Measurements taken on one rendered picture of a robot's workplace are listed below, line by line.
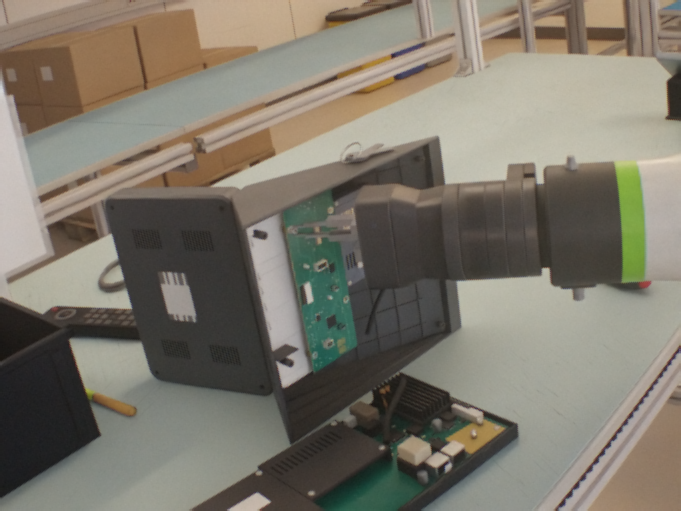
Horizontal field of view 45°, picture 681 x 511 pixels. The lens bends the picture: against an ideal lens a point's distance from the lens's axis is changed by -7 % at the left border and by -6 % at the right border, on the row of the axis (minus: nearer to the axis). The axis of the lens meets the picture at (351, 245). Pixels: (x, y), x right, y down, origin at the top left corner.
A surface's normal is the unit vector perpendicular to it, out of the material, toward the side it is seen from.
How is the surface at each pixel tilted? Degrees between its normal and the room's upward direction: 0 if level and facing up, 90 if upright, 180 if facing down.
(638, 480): 0
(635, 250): 95
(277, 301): 90
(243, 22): 90
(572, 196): 41
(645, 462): 0
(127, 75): 90
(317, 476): 0
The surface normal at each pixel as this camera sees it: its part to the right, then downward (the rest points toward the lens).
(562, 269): -0.14, 0.67
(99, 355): -0.15, -0.91
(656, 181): -0.30, -0.57
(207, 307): -0.40, 0.40
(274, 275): 0.71, 0.17
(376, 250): -0.19, 0.40
